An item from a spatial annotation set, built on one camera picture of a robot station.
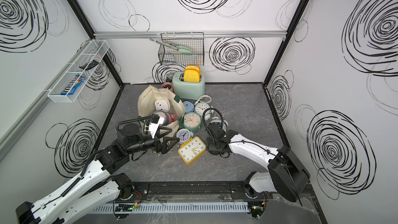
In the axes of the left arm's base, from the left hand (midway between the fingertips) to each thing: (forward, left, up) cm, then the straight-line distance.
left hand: (174, 135), depth 67 cm
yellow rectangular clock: (+2, -7, -21) cm, 22 cm away
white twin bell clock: (+30, -11, -20) cm, 38 cm away
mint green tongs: (+52, +2, +10) cm, 53 cm away
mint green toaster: (+39, -2, -13) cm, 41 cm away
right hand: (+5, -19, -20) cm, 28 cm away
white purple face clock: (+11, -2, -21) cm, 24 cm away
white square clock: (+28, +13, -15) cm, 34 cm away
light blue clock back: (+31, -3, -20) cm, 37 cm away
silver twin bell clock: (+21, -21, -19) cm, 35 cm away
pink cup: (+43, +12, -13) cm, 47 cm away
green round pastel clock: (+19, -5, -19) cm, 27 cm away
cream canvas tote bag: (+24, +21, -9) cm, 33 cm away
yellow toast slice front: (+44, -5, -4) cm, 45 cm away
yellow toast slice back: (+50, -5, -1) cm, 50 cm away
